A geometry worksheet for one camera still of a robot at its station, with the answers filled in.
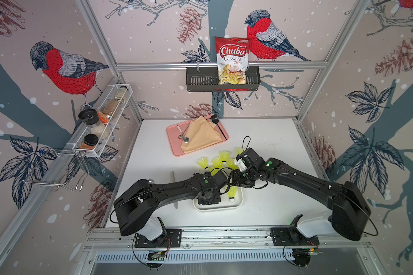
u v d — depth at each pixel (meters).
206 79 1.07
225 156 0.98
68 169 0.66
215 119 1.18
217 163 0.95
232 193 0.84
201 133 1.13
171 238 0.73
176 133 1.14
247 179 0.68
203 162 0.95
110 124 0.71
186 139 1.10
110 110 0.76
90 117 0.62
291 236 0.66
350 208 0.41
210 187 0.61
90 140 0.59
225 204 0.86
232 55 0.82
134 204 0.46
